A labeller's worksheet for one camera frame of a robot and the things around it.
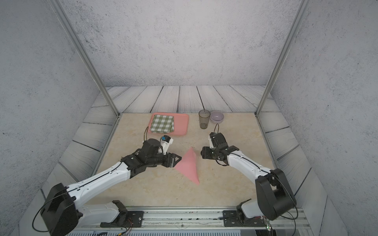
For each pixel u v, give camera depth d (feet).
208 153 2.55
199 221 2.39
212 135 2.49
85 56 2.86
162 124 3.70
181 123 3.81
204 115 3.44
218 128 3.75
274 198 1.37
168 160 2.24
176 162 2.39
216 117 3.77
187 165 3.02
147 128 3.70
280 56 2.90
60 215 1.26
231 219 2.37
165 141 2.32
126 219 2.23
